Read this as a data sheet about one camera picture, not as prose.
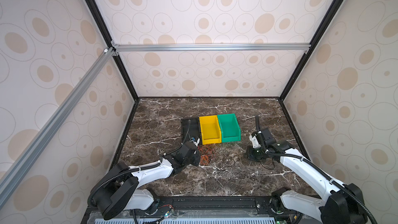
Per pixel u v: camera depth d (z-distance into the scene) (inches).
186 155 26.0
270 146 23.9
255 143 29.3
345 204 15.3
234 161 34.8
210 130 39.8
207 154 35.2
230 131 38.1
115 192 16.4
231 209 28.7
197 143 31.0
